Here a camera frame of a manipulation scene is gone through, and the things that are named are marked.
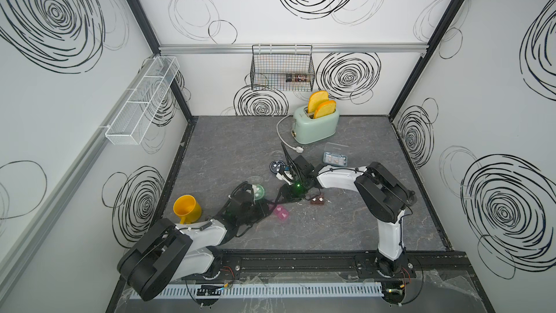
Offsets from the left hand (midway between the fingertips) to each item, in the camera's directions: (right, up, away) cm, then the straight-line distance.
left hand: (274, 208), depth 85 cm
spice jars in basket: (+9, +53, +6) cm, 55 cm away
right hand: (+2, +1, +3) cm, 3 cm away
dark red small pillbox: (+18, +2, +4) cm, 19 cm away
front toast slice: (+22, +41, +12) cm, 48 cm away
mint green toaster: (+16, +32, +20) cm, 41 cm away
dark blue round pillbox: (0, +15, +15) cm, 21 cm away
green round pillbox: (-7, +4, +7) cm, 11 cm away
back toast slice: (+19, +46, +15) cm, 51 cm away
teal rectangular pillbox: (+28, +17, +17) cm, 37 cm away
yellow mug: (-34, +1, -1) cm, 34 cm away
